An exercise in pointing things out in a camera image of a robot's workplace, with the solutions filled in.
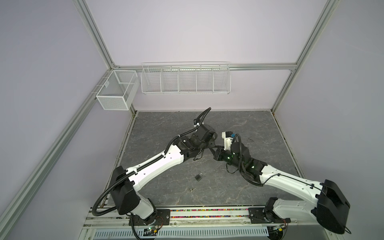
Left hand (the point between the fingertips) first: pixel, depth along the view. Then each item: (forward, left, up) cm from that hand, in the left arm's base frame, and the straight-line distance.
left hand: (212, 140), depth 76 cm
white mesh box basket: (+43, +59, 0) cm, 73 cm away
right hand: (-3, +2, -3) cm, 4 cm away
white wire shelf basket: (+45, +11, +8) cm, 47 cm away
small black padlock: (-10, +7, -23) cm, 26 cm away
